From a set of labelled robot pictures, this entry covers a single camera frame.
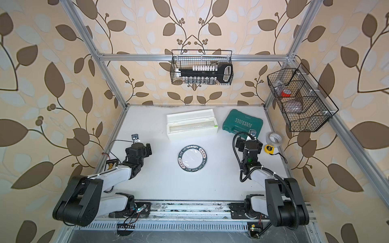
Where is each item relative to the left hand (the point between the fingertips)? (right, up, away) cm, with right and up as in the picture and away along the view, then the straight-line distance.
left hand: (138, 144), depth 90 cm
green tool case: (+64, +13, +15) cm, 67 cm away
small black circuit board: (-16, -10, 0) cm, 19 cm away
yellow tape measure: (+81, -4, +3) cm, 81 cm away
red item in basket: (+84, +29, -9) cm, 90 cm away
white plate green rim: (+33, -9, +3) cm, 34 cm away
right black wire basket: (+89, +22, -16) cm, 93 cm away
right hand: (+67, +4, -1) cm, 67 cm away
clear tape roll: (+88, +2, +11) cm, 88 cm away
